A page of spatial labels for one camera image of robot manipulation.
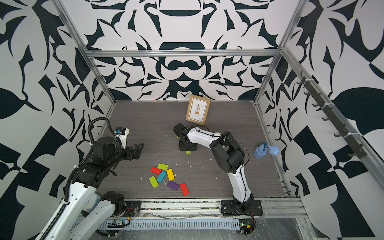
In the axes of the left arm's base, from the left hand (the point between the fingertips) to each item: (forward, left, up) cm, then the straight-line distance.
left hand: (132, 141), depth 75 cm
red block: (-8, -9, -19) cm, 23 cm away
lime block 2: (-6, -12, -20) cm, 24 cm away
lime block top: (+4, -22, -4) cm, 23 cm away
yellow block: (-10, -17, -20) cm, 29 cm away
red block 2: (-18, -25, -21) cm, 37 cm away
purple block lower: (-16, -19, -21) cm, 33 cm away
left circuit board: (-32, +8, -24) cm, 40 cm away
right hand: (+7, -26, -20) cm, 34 cm away
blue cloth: (-2, -69, -12) cm, 70 cm away
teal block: (-12, -12, -20) cm, 26 cm away
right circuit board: (-35, -54, -21) cm, 68 cm away
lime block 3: (-14, -9, -20) cm, 26 cm away
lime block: (+2, -27, -19) cm, 33 cm away
